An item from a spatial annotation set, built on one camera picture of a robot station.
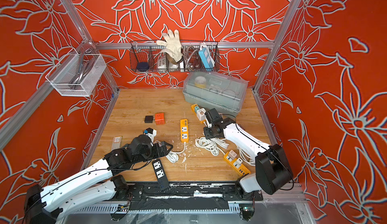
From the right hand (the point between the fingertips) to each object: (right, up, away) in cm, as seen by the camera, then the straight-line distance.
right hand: (206, 132), depth 86 cm
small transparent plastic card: (-54, -7, +3) cm, 54 cm away
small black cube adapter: (-39, +6, +15) cm, 42 cm away
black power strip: (-24, -20, -9) cm, 33 cm away
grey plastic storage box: (+10, +24, +10) cm, 28 cm away
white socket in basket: (-28, +43, +9) cm, 52 cm away
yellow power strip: (+17, -17, -7) cm, 25 cm away
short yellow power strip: (-13, 0, +7) cm, 15 cm away
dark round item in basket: (-41, +41, +10) cm, 59 cm away
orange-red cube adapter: (-29, +7, +10) cm, 32 cm away
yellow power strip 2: (-8, +13, +18) cm, 23 cm away
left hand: (-20, -6, -11) cm, 24 cm away
